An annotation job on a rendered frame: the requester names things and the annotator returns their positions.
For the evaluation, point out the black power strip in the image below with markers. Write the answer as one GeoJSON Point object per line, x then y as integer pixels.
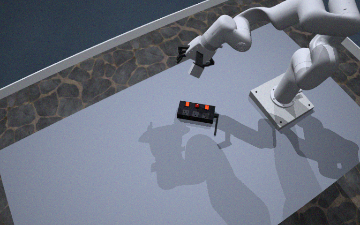
{"type": "Point", "coordinates": [197, 112]}

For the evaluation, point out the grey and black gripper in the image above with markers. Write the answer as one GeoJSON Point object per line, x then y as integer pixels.
{"type": "Point", "coordinates": [190, 52]}

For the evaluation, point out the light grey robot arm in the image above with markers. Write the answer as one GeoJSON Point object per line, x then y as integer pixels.
{"type": "Point", "coordinates": [309, 67]}

